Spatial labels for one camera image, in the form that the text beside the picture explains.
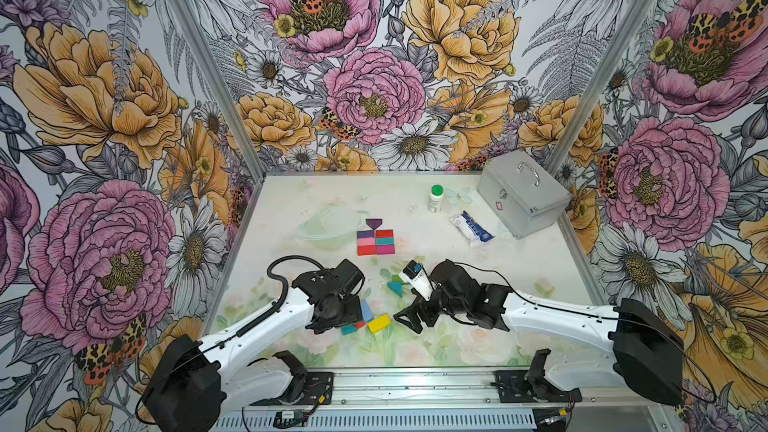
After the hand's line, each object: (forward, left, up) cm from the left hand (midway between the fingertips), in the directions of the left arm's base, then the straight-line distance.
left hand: (342, 328), depth 79 cm
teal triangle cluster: (+1, -1, -5) cm, 5 cm away
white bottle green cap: (+42, -29, +3) cm, 51 cm away
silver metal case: (+37, -54, +10) cm, 67 cm away
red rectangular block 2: (+32, -11, -4) cm, 34 cm away
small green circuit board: (-18, +12, -7) cm, 23 cm away
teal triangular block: (+13, -15, -3) cm, 20 cm away
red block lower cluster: (+2, -4, -3) cm, 6 cm away
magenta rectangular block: (+26, -11, -4) cm, 29 cm away
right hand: (+3, -17, +4) cm, 18 cm away
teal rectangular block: (+30, -11, -5) cm, 32 cm away
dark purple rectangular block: (+33, -4, -6) cm, 34 cm away
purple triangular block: (+38, -7, -5) cm, 39 cm away
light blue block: (+5, -6, -4) cm, 9 cm away
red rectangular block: (+26, -5, -4) cm, 27 cm away
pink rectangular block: (+30, -6, -5) cm, 31 cm away
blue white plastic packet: (+33, -40, -1) cm, 52 cm away
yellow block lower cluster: (+2, -10, -4) cm, 11 cm away
